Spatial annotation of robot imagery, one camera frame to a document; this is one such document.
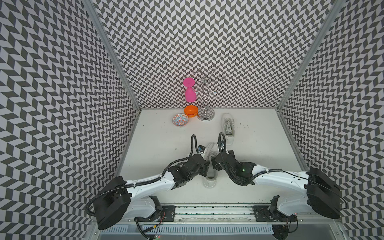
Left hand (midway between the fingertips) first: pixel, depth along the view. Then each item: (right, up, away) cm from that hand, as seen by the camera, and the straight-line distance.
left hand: (207, 163), depth 81 cm
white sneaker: (+1, -6, -8) cm, 10 cm away
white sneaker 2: (+14, +21, +14) cm, 29 cm away
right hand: (+7, +4, +1) cm, 8 cm away
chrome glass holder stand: (+1, +29, +34) cm, 45 cm away
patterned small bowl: (-19, +24, +30) cm, 43 cm away
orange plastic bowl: (-11, +32, +33) cm, 47 cm away
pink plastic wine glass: (-10, +42, +13) cm, 45 cm away
